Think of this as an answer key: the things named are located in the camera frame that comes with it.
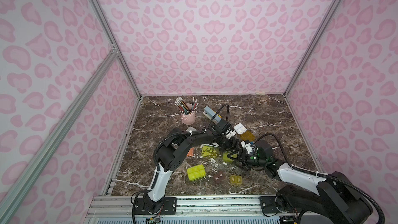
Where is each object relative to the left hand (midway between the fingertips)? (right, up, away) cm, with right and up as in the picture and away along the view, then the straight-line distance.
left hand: (240, 152), depth 86 cm
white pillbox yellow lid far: (+4, +10, +14) cm, 18 cm away
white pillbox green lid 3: (-9, -2, -2) cm, 9 cm away
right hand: (-6, -2, -6) cm, 9 cm away
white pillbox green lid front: (-25, -10, -3) cm, 27 cm away
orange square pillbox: (-28, -1, +4) cm, 28 cm away
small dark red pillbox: (-12, -11, -6) cm, 18 cm away
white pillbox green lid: (-29, +11, +15) cm, 34 cm away
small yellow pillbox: (-3, -12, -6) cm, 14 cm away
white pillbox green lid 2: (-16, -1, +6) cm, 17 cm away
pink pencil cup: (-30, +17, +12) cm, 37 cm away
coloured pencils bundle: (-34, +26, +9) cm, 43 cm away
